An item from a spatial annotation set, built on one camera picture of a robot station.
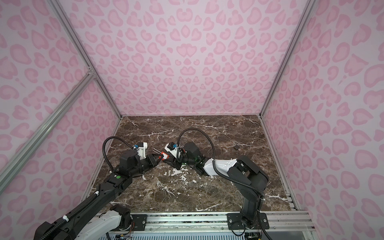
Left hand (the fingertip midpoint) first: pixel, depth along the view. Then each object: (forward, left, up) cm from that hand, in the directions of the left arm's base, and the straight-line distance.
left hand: (163, 154), depth 78 cm
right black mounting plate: (-29, -35, -17) cm, 49 cm away
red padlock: (0, -1, -2) cm, 2 cm away
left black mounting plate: (-28, +11, -17) cm, 34 cm away
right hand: (0, -1, -3) cm, 3 cm away
